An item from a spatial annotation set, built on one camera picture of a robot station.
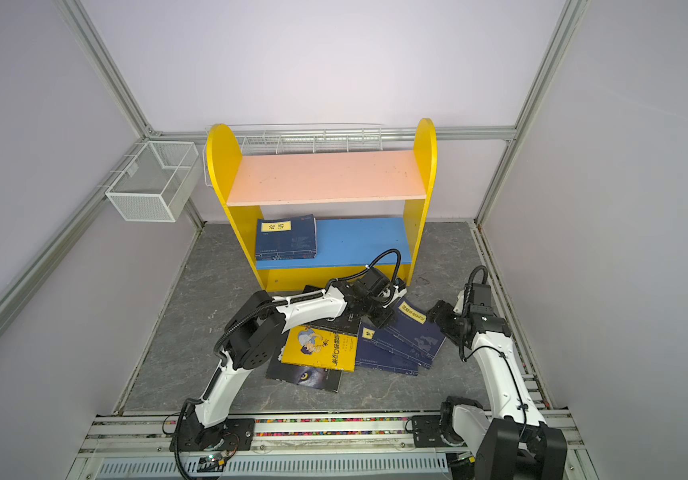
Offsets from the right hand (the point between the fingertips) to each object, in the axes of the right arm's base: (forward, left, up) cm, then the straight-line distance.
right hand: (438, 321), depth 84 cm
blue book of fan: (-7, +19, -7) cm, 21 cm away
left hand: (+3, +12, -6) cm, 14 cm away
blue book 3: (+3, +7, -7) cm, 11 cm away
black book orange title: (+3, +26, -6) cm, 27 cm away
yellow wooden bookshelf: (+31, +35, +10) cm, 48 cm away
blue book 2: (+17, +46, +9) cm, 50 cm away
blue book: (+23, +44, +11) cm, 51 cm away
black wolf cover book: (-13, +37, -8) cm, 40 cm away
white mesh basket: (+40, +89, +18) cm, 99 cm away
